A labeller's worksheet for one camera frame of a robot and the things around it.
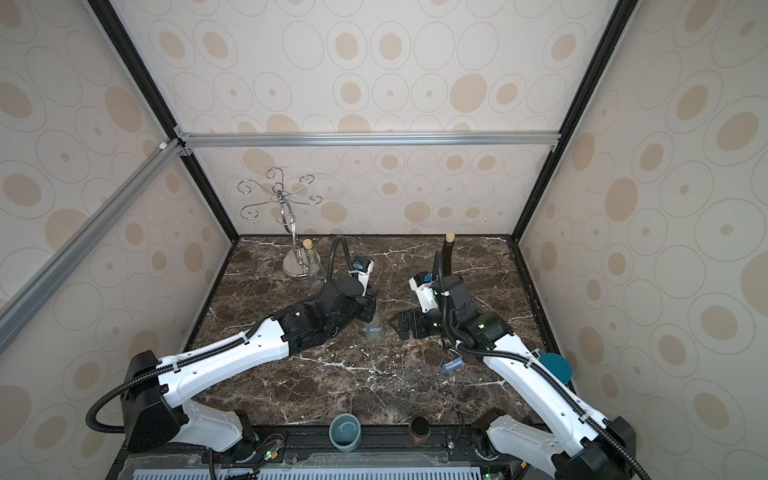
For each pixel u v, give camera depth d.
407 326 0.66
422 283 0.66
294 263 1.09
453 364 0.87
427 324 0.66
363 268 0.64
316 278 0.90
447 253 0.81
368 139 0.92
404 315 0.65
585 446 0.38
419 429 0.71
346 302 0.54
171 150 0.86
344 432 0.76
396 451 0.73
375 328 0.82
